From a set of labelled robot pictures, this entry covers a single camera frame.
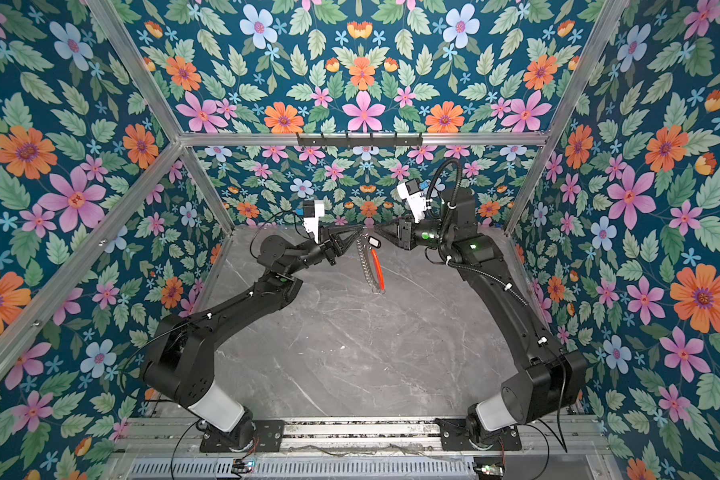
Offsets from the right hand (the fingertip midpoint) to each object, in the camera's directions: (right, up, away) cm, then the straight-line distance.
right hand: (380, 226), depth 67 cm
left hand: (-4, 0, -2) cm, 4 cm away
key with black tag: (-1, -4, +4) cm, 5 cm away
